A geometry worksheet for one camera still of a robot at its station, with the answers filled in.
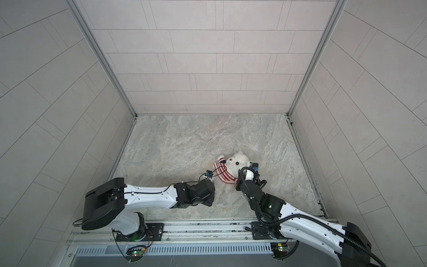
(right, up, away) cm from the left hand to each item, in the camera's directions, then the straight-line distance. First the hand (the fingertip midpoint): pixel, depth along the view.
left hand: (218, 196), depth 81 cm
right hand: (+9, +11, -1) cm, 15 cm away
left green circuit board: (-32, -15, -16) cm, 39 cm away
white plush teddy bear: (+7, +17, -4) cm, 18 cm away
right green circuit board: (+26, -17, -13) cm, 33 cm away
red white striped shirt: (+2, +12, -1) cm, 12 cm away
